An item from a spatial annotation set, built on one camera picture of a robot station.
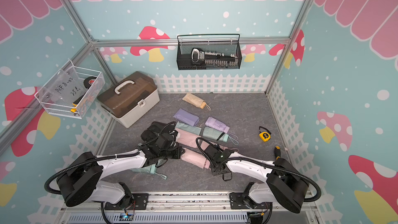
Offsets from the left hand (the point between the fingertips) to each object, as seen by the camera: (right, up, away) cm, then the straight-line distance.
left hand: (184, 154), depth 86 cm
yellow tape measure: (+48, +8, +9) cm, 50 cm away
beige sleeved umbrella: (+4, +31, +26) cm, 41 cm away
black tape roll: (-49, +39, -7) cm, 63 cm away
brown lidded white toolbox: (-33, +31, +4) cm, 45 cm away
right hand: (+19, -8, -1) cm, 20 cm away
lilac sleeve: (0, +20, +18) cm, 27 cm away
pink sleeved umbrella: (+6, -2, -1) cm, 7 cm away
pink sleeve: (+1, +7, +8) cm, 11 cm away
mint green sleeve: (+4, +12, +13) cm, 18 cm away
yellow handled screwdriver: (+54, 0, +3) cm, 54 cm away
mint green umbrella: (-17, -7, -5) cm, 19 cm away
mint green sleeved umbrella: (+18, +10, +8) cm, 22 cm away
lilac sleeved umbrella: (+17, +16, +14) cm, 27 cm away
